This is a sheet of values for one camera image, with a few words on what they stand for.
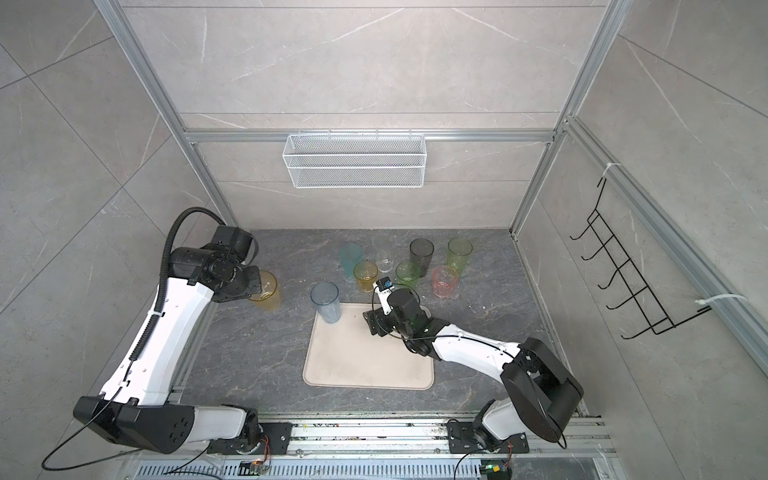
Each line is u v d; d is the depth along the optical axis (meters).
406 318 0.64
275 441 0.73
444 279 1.04
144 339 0.40
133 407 0.38
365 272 1.04
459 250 0.95
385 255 1.05
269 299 0.71
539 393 0.42
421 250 0.99
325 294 0.83
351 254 1.05
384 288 0.74
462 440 0.73
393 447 0.73
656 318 0.61
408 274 1.04
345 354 0.88
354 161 1.01
